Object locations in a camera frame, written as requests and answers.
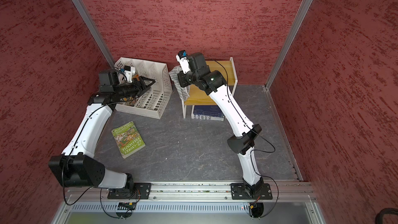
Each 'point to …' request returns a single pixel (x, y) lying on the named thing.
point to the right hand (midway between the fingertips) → (180, 77)
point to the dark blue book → (210, 110)
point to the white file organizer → (152, 102)
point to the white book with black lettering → (217, 118)
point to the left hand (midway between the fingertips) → (152, 86)
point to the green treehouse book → (128, 139)
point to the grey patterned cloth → (182, 93)
